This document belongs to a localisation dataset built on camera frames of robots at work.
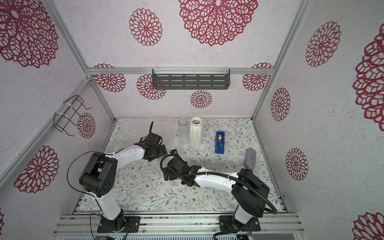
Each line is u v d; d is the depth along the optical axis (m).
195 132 0.91
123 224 0.72
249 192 0.44
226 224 0.72
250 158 0.95
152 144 0.76
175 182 0.87
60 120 0.72
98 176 0.49
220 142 1.00
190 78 0.97
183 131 0.99
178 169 0.64
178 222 0.75
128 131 1.13
